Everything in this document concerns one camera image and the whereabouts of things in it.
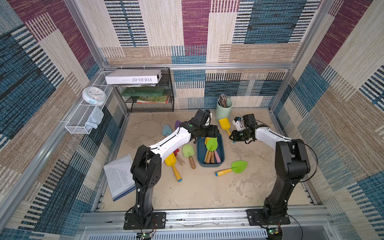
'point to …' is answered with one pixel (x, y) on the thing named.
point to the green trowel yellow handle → (237, 167)
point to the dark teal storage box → (201, 150)
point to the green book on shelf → (134, 91)
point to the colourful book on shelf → (153, 99)
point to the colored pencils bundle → (222, 100)
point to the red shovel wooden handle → (175, 153)
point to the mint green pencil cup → (223, 112)
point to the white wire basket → (76, 124)
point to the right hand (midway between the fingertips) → (231, 135)
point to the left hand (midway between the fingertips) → (214, 130)
